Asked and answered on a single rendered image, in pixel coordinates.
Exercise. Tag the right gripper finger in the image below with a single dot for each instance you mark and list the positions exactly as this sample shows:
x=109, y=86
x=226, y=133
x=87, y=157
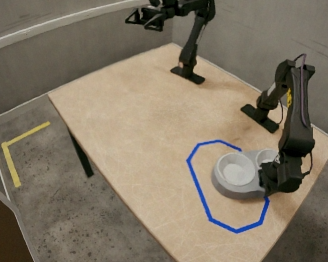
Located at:
x=134, y=12
x=159, y=23

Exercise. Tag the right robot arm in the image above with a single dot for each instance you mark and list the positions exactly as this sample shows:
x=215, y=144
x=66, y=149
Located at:
x=202, y=17

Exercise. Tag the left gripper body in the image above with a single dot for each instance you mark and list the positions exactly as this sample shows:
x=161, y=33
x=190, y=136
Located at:
x=269, y=176

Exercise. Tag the blue tape outline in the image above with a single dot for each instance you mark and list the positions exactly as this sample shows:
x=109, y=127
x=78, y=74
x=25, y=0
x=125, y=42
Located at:
x=236, y=231

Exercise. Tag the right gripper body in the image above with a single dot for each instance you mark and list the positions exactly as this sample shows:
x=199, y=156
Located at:
x=151, y=11

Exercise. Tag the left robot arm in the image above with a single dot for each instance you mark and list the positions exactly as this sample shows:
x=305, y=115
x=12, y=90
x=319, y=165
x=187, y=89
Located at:
x=297, y=135

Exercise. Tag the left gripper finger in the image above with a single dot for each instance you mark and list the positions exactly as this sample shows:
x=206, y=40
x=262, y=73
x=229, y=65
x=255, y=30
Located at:
x=267, y=194
x=259, y=175

